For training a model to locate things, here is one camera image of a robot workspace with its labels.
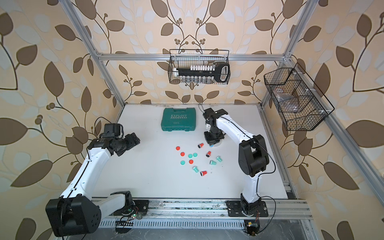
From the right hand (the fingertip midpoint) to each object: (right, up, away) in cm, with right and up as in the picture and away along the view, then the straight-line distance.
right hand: (211, 143), depth 88 cm
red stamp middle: (-2, -7, +3) cm, 8 cm away
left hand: (-45, +2, -7) cm, 46 cm away
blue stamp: (0, -2, 0) cm, 2 cm away
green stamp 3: (-10, -15, -2) cm, 18 cm away
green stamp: (+5, -10, +3) cm, 11 cm away
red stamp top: (-7, -3, +8) cm, 11 cm away
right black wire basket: (+43, +21, -15) cm, 50 cm away
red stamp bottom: (-5, -17, -4) cm, 18 cm away
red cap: (-18, -8, +5) cm, 20 cm away
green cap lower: (-18, -12, +2) cm, 22 cm away
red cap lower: (-13, -12, +3) cm, 17 cm away
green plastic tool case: (-22, +14, +18) cm, 32 cm away
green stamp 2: (+1, -12, 0) cm, 12 cm away
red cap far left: (-21, -5, +8) cm, 23 cm away
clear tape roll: (+3, +1, -6) cm, 7 cm away
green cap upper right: (-10, -8, +5) cm, 14 cm away
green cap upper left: (-13, -9, +5) cm, 17 cm away
